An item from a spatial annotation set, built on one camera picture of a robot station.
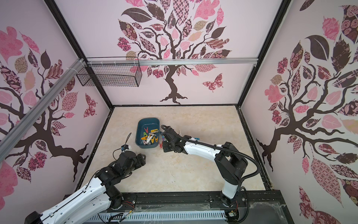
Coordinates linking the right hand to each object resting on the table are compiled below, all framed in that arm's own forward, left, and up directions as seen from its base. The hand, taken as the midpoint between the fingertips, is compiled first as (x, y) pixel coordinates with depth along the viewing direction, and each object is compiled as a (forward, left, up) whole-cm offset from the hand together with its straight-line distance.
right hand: (164, 145), depth 86 cm
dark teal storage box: (+23, +12, -7) cm, 27 cm away
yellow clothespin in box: (+17, +10, -8) cm, 21 cm away
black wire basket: (+44, +36, +26) cm, 63 cm away
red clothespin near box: (+4, +4, -8) cm, 10 cm away
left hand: (-10, +13, -2) cm, 16 cm away
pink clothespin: (+18, +16, -8) cm, 25 cm away
